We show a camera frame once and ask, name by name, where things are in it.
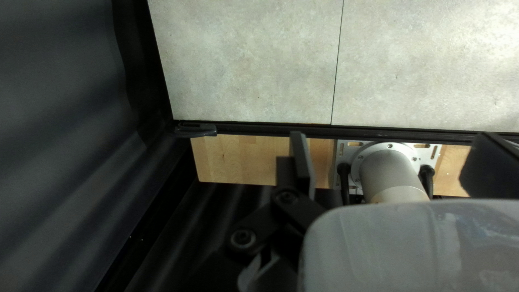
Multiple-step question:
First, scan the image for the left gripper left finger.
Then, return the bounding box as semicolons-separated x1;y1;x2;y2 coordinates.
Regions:
227;131;327;261

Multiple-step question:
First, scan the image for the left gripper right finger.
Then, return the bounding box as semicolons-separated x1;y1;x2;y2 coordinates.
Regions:
459;132;519;199

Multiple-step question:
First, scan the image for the black frame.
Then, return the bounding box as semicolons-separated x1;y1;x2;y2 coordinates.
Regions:
93;0;519;292

